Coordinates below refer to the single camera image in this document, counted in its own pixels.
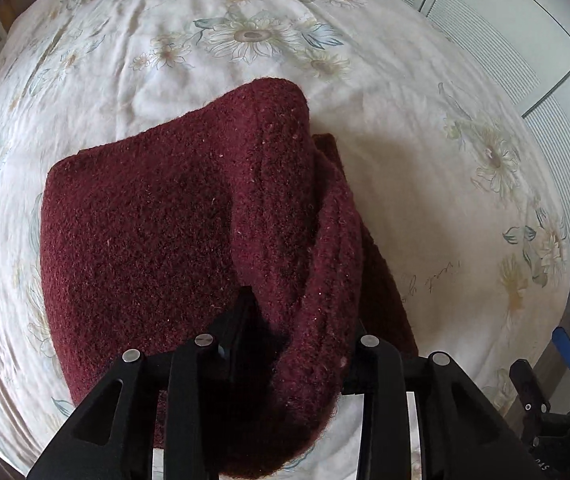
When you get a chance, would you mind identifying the dark red knitted sweater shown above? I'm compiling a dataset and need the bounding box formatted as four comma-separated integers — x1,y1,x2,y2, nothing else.
40,78,417,479

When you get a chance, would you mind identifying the white floral bed sheet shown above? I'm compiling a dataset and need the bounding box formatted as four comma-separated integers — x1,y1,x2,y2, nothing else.
0,0,570,472

